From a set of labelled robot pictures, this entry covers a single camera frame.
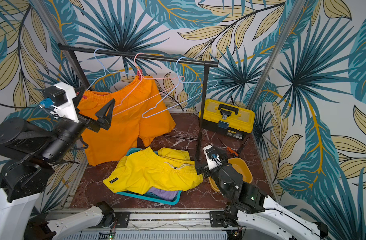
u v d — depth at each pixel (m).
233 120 0.94
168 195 0.78
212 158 0.51
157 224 0.73
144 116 0.65
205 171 0.56
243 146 1.02
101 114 0.37
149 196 0.73
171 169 0.77
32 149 0.30
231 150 1.00
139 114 0.64
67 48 0.57
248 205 0.46
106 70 0.97
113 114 0.43
